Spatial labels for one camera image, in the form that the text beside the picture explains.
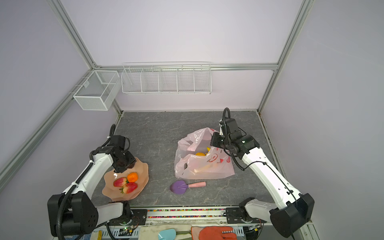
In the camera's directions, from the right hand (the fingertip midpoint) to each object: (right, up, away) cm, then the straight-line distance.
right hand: (212, 139), depth 76 cm
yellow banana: (-1, -8, +21) cm, 23 cm away
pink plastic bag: (-8, -9, -5) cm, 13 cm away
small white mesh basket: (-72, +29, +20) cm, 80 cm away
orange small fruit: (-44, -22, +7) cm, 50 cm away
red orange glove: (-1, -43, -7) cm, 43 cm away
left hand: (-44, -15, +7) cm, 47 cm away
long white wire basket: (-28, +39, +23) cm, 53 cm away
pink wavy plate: (-52, -29, +3) cm, 60 cm away
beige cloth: (-29, -43, -6) cm, 52 cm away
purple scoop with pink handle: (-18, -27, +7) cm, 33 cm away
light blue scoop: (-22, -44, -7) cm, 49 cm away
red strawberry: (-51, -24, +6) cm, 57 cm away
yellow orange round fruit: (-6, -11, +18) cm, 22 cm away
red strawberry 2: (-44, -26, +3) cm, 52 cm away
